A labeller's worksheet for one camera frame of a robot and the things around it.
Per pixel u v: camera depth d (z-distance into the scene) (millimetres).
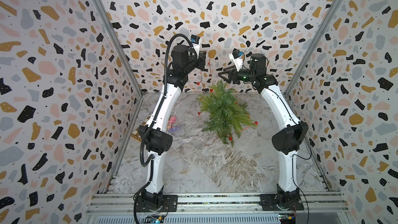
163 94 558
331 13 802
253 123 761
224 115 746
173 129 982
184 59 594
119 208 744
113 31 860
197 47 659
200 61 691
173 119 1036
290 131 531
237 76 731
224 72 763
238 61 713
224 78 759
